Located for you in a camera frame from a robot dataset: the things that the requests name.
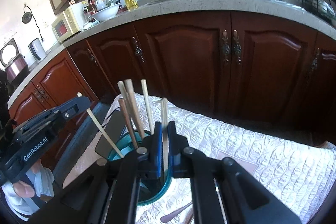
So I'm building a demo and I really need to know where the black smartphone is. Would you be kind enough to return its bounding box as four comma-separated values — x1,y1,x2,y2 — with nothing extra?
95,107,126,159

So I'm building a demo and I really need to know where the tan chopstick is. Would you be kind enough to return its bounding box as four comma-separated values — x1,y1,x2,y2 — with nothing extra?
124,79,145,139

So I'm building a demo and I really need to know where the metal spoon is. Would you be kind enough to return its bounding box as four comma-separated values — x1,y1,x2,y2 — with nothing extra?
160,202,193,223

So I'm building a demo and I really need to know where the brown wooden chopstick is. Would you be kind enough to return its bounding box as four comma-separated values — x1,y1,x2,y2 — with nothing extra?
118,98,138,149

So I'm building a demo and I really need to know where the white mixing bowl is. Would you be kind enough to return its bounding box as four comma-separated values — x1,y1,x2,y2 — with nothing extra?
92,3,120,22

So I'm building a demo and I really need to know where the rice cooker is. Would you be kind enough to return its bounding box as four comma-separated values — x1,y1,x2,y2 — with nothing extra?
1,38,29,87

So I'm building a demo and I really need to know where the cream microwave oven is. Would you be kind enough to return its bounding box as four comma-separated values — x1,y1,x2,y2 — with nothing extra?
52,2,87,43

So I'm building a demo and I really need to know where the left hand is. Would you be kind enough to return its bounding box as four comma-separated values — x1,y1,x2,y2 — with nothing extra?
13,181,35,198

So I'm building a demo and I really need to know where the floral utensil holder blue rim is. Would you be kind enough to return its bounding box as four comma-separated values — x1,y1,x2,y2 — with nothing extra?
107,130,173,207

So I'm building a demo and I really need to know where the electric kettle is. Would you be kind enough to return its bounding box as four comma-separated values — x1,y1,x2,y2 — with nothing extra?
28,38,47,62

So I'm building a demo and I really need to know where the white quilted table cloth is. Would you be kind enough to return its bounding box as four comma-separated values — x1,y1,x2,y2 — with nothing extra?
63,94,336,224

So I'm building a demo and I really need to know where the dark sauce bottle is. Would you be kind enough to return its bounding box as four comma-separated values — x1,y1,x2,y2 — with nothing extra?
88,0,97,15

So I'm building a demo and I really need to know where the light bamboo chopstick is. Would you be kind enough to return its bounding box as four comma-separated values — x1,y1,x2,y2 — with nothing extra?
117,81,136,125

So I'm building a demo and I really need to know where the bamboo chopstick thin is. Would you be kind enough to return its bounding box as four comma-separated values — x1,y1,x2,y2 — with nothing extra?
161,98,169,176

